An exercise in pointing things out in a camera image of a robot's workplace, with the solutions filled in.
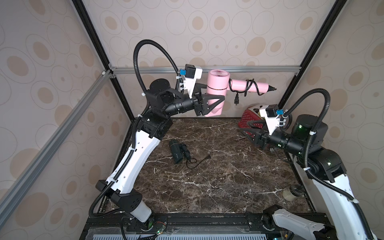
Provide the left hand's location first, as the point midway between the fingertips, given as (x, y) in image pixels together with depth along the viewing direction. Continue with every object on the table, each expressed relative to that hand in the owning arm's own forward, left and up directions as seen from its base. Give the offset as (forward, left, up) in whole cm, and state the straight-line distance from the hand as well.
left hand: (224, 95), depth 47 cm
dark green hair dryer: (+13, +19, -54) cm, 59 cm away
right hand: (-3, -9, -12) cm, 16 cm away
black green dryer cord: (+10, 0, -57) cm, 58 cm away
